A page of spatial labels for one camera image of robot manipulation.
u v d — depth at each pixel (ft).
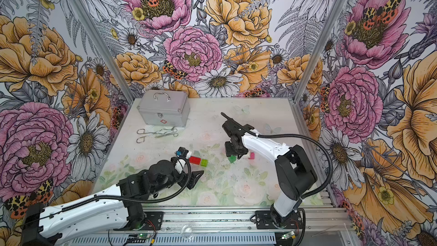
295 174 1.50
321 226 2.49
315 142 1.53
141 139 3.34
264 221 2.43
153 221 2.41
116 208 1.67
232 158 3.00
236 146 2.44
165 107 3.18
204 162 2.98
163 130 3.45
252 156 3.03
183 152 2.06
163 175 1.77
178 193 1.75
